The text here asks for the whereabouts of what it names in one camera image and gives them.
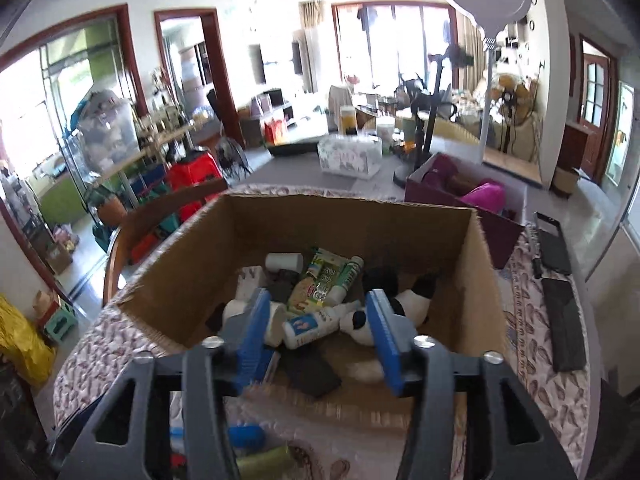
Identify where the red plastic stool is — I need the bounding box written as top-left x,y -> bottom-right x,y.
165,152 -> 223,196

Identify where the white patterned tissue pack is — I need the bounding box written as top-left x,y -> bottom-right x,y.
235,265 -> 268,301

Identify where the cardboard box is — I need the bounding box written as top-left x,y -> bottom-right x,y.
105,192 -> 512,426

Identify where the yellow bag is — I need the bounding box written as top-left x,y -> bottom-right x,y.
0,294 -> 56,388

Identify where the blue item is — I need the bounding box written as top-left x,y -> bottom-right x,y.
229,425 -> 266,450

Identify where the green and white bottle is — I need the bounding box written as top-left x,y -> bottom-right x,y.
325,256 -> 365,306

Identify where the green snack packet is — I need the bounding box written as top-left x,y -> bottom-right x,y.
287,247 -> 351,313

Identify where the purple box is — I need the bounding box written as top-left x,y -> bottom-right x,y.
404,152 -> 528,271

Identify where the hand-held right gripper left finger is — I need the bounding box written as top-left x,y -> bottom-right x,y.
59,287 -> 275,480

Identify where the wooden chair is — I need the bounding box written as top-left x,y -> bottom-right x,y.
102,176 -> 231,308

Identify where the black floor fan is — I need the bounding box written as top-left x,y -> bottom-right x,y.
215,137 -> 252,181

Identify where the pink item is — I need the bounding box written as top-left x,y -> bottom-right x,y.
460,181 -> 506,211

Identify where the white fuzzy item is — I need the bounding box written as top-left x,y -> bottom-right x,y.
349,360 -> 385,382

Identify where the small white jar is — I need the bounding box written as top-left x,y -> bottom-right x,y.
265,252 -> 305,273

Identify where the wooden door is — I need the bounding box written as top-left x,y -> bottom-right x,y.
580,35 -> 619,181

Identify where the white cylinder container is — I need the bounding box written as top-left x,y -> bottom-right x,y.
222,299 -> 288,347

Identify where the white cup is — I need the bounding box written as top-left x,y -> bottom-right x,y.
376,116 -> 397,156

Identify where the clear plastic storage bin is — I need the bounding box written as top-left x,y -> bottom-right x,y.
75,90 -> 141,171

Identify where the yellow standing fan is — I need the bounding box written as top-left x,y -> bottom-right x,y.
492,72 -> 537,153

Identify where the small green stool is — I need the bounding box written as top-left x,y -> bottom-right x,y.
42,305 -> 78,343

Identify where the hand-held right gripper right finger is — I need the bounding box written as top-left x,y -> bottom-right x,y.
364,289 -> 577,480

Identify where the panda plush toy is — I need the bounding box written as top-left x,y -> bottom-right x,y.
340,266 -> 437,348

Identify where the olive green roll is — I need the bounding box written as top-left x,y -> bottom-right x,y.
235,444 -> 297,480

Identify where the black pole stand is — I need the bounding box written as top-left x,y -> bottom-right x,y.
392,52 -> 451,188

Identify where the black rectangular case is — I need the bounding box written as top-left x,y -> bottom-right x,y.
285,347 -> 343,398

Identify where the green cup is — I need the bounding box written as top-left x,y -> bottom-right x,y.
400,117 -> 419,153

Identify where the white labelled bottle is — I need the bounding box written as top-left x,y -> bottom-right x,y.
282,301 -> 363,350

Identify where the patterned tissue box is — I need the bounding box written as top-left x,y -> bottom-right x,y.
317,135 -> 383,178

